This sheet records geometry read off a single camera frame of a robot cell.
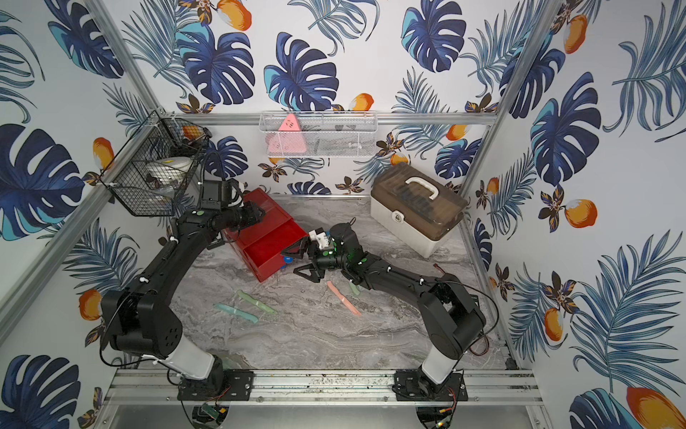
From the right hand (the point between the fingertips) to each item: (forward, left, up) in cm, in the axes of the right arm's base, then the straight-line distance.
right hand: (287, 260), depth 75 cm
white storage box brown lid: (+23, -40, -2) cm, 46 cm away
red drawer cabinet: (+7, +9, -1) cm, 11 cm away
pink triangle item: (+40, +3, +14) cm, 42 cm away
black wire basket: (+23, +43, +13) cm, 50 cm away
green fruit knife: (-4, +12, -23) cm, 26 cm away
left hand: (+17, +11, +3) cm, 21 cm away
